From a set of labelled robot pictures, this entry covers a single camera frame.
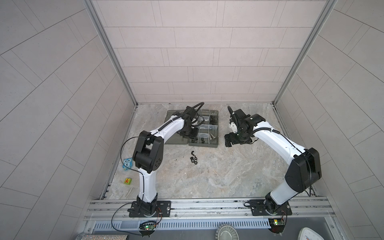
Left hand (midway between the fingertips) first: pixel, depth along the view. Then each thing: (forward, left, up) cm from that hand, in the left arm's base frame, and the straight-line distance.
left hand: (198, 135), depth 91 cm
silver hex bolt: (+1, -10, -4) cm, 11 cm away
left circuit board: (-45, +21, -2) cm, 50 cm away
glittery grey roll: (-49, +38, 0) cm, 62 cm away
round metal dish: (-47, -14, -5) cm, 49 cm away
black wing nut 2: (-2, +3, -5) cm, 6 cm away
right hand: (-8, -19, +5) cm, 21 cm away
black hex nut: (-2, -3, -5) cm, 6 cm away
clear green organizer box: (+9, -6, -3) cm, 11 cm away
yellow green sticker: (-26, +37, -3) cm, 45 cm away
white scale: (-47, -47, -2) cm, 67 cm away
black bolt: (+16, -11, -5) cm, 20 cm away
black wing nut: (-9, +3, -6) cm, 11 cm away
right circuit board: (-45, -37, -6) cm, 58 cm away
